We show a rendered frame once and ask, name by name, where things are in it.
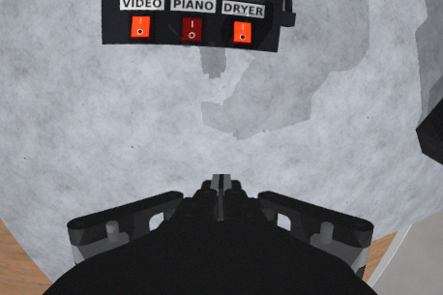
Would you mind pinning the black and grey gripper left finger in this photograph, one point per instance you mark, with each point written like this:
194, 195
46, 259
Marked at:
108, 229

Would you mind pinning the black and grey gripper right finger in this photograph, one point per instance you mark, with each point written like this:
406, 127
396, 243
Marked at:
342, 235

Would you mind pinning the black power strip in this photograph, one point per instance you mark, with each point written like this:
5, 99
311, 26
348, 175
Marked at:
242, 24

